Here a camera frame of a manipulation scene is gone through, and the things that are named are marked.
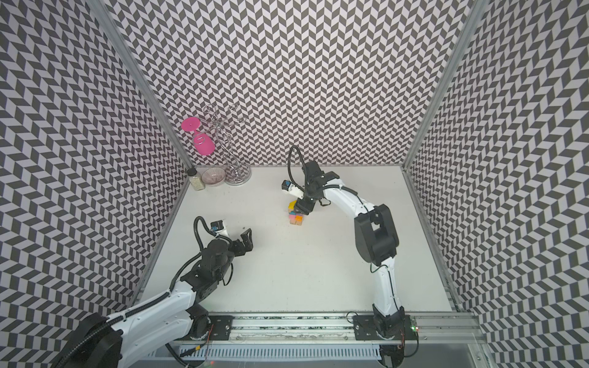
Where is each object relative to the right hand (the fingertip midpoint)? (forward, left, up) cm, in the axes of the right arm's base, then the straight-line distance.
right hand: (300, 207), depth 93 cm
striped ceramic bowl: (+23, +43, -5) cm, 49 cm away
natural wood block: (-3, +3, -7) cm, 8 cm away
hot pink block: (-2, +4, -6) cm, 7 cm away
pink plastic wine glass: (+31, +46, +9) cm, 56 cm away
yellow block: (-2, +3, +4) cm, 5 cm away
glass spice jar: (+17, +49, 0) cm, 52 cm away
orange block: (-3, +1, -6) cm, 7 cm away
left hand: (-12, +22, +1) cm, 25 cm away
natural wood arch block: (0, +4, -4) cm, 5 cm away
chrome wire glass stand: (+27, +33, -6) cm, 43 cm away
